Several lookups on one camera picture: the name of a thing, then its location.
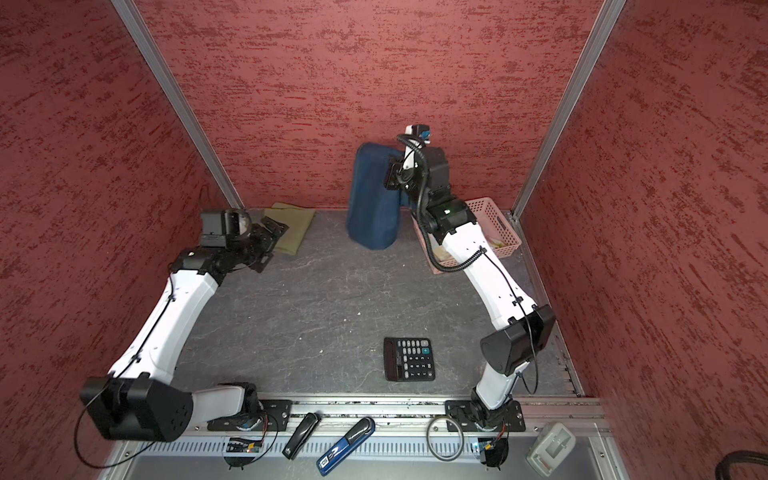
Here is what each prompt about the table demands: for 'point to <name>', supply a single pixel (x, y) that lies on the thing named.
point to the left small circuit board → (240, 445)
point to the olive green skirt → (298, 221)
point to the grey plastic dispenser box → (551, 447)
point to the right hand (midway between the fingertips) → (390, 162)
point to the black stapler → (300, 435)
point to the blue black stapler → (357, 435)
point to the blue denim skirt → (373, 207)
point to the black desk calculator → (408, 359)
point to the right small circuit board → (493, 451)
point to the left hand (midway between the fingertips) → (284, 244)
